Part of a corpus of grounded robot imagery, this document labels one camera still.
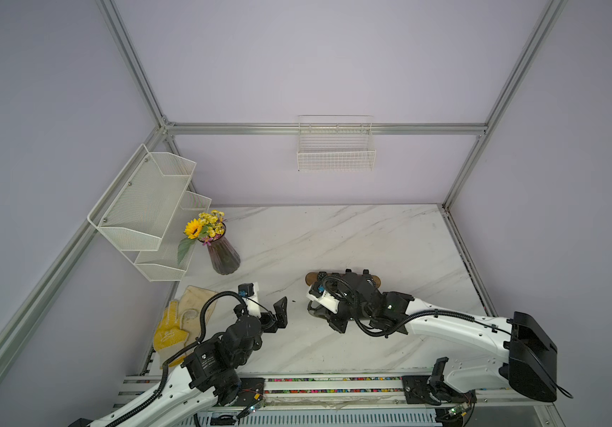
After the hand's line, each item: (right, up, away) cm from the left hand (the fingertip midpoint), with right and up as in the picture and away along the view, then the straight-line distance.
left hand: (272, 303), depth 76 cm
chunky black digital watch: (+31, +6, +15) cm, 35 cm away
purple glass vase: (-20, +12, +16) cm, 28 cm away
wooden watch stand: (+12, +5, +12) cm, 18 cm away
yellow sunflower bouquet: (-21, +22, +5) cm, 31 cm away
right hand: (+14, -3, +1) cm, 15 cm away
